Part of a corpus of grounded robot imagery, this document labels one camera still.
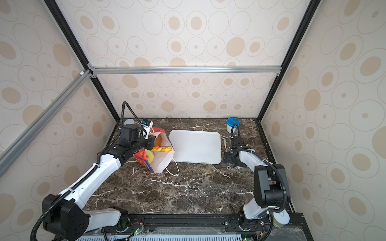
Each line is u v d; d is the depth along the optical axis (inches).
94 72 36.0
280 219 28.0
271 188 17.9
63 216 15.4
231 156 27.5
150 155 35.3
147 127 27.5
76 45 31.4
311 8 26.8
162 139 39.1
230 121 41.5
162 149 35.0
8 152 20.3
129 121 44.4
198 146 42.0
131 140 23.8
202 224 29.3
